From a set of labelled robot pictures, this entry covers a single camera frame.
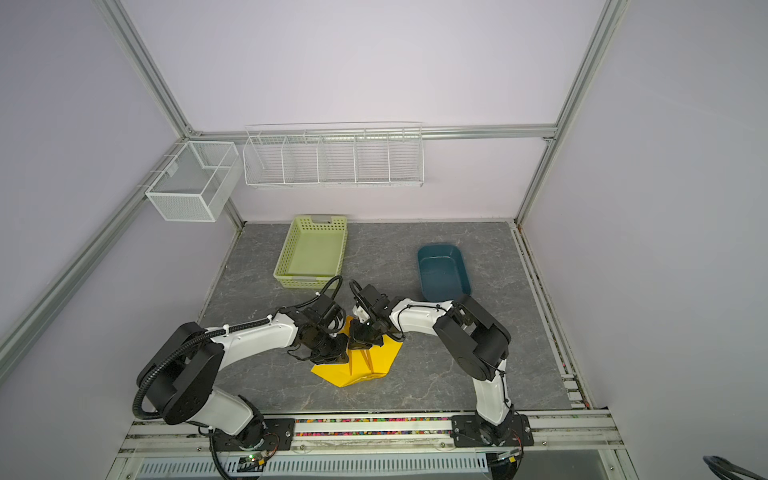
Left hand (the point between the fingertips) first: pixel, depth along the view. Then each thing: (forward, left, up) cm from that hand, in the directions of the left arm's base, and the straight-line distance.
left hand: (347, 363), depth 84 cm
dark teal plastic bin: (+30, -33, -2) cm, 45 cm away
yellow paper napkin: (0, -4, -1) cm, 5 cm away
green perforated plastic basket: (+43, +15, -3) cm, 45 cm away
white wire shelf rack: (+64, -13, +25) cm, 70 cm away
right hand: (+4, 0, 0) cm, 4 cm away
